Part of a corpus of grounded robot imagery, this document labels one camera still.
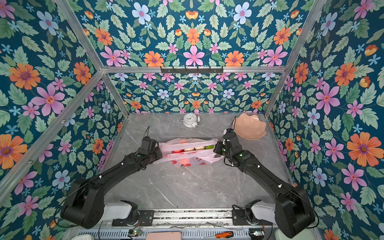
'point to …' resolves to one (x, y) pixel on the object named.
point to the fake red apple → (178, 151)
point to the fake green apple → (209, 147)
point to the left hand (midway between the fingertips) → (161, 148)
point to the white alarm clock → (190, 120)
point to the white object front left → (83, 237)
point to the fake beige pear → (189, 149)
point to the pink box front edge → (164, 235)
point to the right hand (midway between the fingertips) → (215, 143)
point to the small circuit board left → (132, 232)
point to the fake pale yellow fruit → (200, 148)
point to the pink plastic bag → (189, 158)
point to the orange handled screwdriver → (226, 234)
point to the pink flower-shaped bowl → (249, 127)
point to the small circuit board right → (258, 233)
